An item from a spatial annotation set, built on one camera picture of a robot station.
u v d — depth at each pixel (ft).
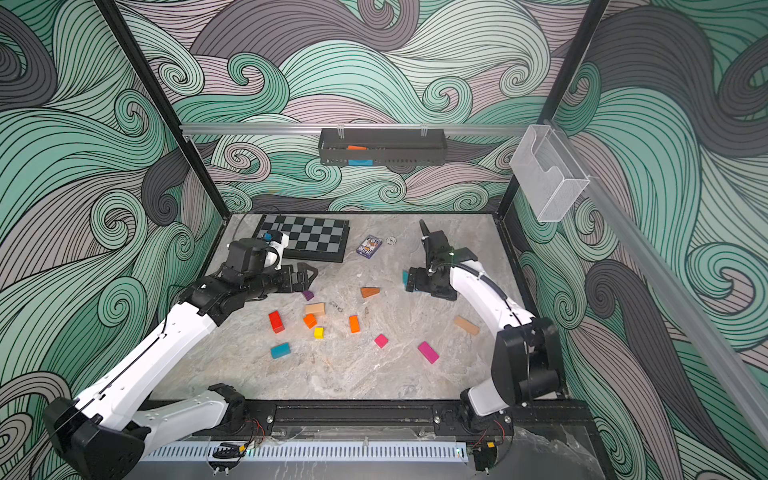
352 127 3.12
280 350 2.80
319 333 2.85
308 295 3.12
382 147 3.12
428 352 2.77
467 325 2.95
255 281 1.93
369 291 3.17
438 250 2.20
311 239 3.52
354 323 2.97
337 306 3.11
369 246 3.54
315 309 3.03
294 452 2.29
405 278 3.31
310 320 2.94
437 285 2.35
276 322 2.91
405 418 2.44
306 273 2.21
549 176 2.54
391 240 3.66
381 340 2.86
